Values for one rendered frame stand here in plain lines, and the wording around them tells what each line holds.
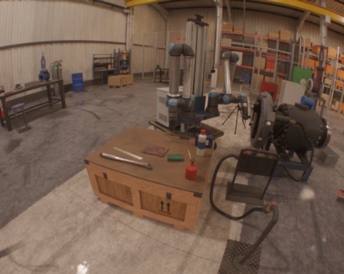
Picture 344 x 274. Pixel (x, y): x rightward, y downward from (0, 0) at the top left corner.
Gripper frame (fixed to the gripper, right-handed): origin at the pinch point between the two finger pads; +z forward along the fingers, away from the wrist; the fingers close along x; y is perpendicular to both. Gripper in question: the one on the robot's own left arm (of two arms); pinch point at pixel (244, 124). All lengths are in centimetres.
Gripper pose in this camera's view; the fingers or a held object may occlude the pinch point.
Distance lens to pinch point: 203.2
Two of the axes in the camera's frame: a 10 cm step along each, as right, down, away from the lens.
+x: 8.6, -0.7, 5.0
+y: 5.0, -0.1, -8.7
